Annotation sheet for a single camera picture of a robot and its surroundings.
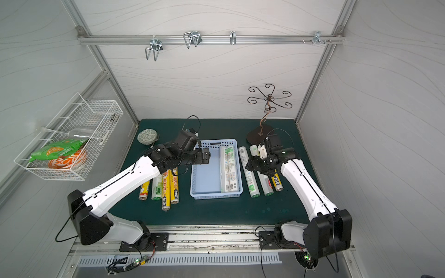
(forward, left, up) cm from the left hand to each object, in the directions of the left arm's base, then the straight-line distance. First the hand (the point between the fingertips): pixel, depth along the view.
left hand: (203, 155), depth 75 cm
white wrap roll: (-1, -13, -19) cm, 23 cm away
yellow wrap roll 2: (-2, -37, -20) cm, 42 cm away
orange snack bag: (-9, +46, +9) cm, 48 cm away
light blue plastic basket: (-1, -8, -20) cm, 21 cm away
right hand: (-1, -24, -7) cm, 25 cm away
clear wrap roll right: (-3, -31, -20) cm, 36 cm away
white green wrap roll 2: (-6, -24, -19) cm, 32 cm away
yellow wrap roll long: (-8, +20, -20) cm, 29 cm away
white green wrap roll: (-8, +24, -18) cm, 31 cm away
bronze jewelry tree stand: (+31, -31, -21) cm, 49 cm away
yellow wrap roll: (-6, +16, -19) cm, 26 cm away
